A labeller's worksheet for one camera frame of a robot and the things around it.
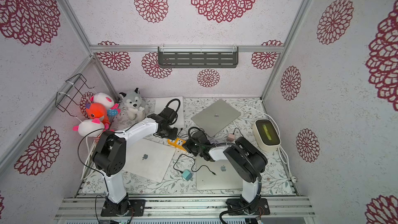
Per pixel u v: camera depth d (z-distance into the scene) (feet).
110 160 1.60
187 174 2.69
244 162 1.59
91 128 2.61
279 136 3.03
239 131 3.32
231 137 3.21
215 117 3.59
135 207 2.45
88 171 2.86
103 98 3.04
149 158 2.94
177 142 3.08
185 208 2.46
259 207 2.37
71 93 2.60
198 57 3.10
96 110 2.83
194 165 2.87
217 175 2.69
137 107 3.21
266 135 3.05
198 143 2.40
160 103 3.86
